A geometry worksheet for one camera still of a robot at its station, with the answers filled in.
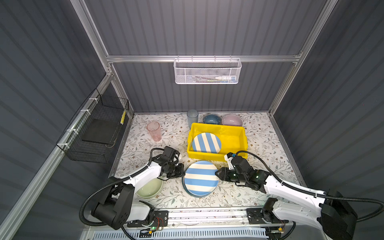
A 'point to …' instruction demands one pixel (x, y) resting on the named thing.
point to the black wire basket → (92, 136)
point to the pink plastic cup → (154, 128)
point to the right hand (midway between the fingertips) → (217, 175)
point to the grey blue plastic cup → (192, 117)
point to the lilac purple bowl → (232, 119)
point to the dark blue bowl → (212, 119)
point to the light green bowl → (151, 189)
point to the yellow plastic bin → (233, 138)
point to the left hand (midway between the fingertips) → (185, 173)
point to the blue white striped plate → (206, 142)
